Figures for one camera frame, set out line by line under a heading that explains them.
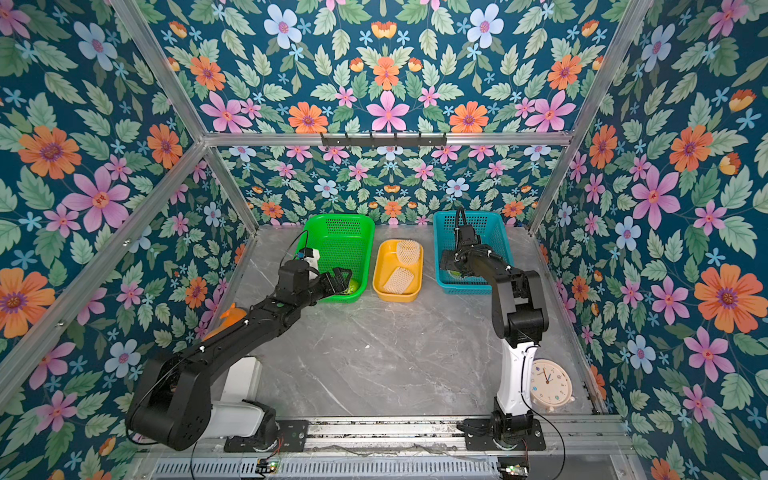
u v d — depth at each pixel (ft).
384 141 3.04
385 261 3.54
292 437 2.41
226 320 3.04
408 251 3.53
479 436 2.41
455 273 3.08
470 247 2.57
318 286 2.48
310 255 2.56
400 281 3.24
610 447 2.37
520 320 1.76
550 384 2.63
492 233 3.69
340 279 2.57
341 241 3.79
